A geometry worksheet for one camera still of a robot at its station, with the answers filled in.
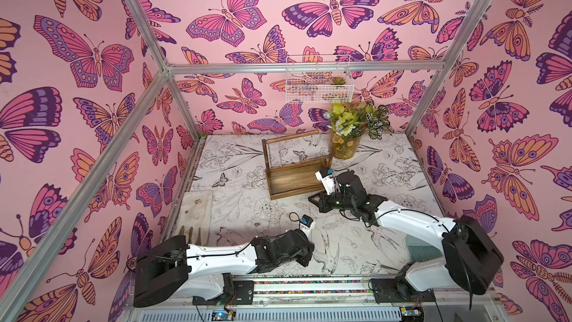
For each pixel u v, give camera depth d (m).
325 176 0.75
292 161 1.09
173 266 0.47
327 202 0.73
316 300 0.73
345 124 1.00
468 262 0.41
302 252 0.60
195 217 0.91
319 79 0.95
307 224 0.70
